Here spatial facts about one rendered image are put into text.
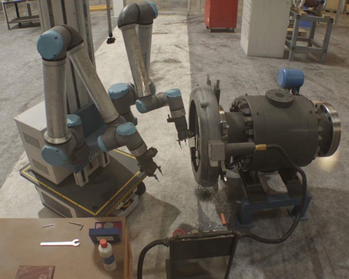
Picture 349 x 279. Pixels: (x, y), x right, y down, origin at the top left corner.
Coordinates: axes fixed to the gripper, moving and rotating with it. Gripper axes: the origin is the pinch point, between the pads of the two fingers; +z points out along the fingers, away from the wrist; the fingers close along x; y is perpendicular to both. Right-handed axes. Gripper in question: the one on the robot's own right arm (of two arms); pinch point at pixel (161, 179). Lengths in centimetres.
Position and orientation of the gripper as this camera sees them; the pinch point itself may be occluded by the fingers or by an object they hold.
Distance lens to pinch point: 163.2
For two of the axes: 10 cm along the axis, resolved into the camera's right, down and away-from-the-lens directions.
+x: -3.5, 6.3, -6.9
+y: -8.4, 1.1, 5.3
